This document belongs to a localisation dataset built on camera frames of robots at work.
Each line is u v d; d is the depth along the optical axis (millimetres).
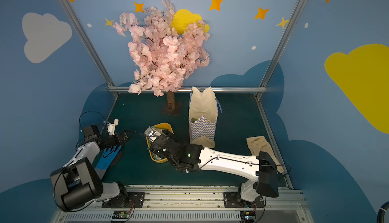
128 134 783
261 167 414
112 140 766
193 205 736
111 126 783
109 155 747
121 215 718
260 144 936
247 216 719
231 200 748
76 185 431
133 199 754
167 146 472
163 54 707
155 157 840
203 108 986
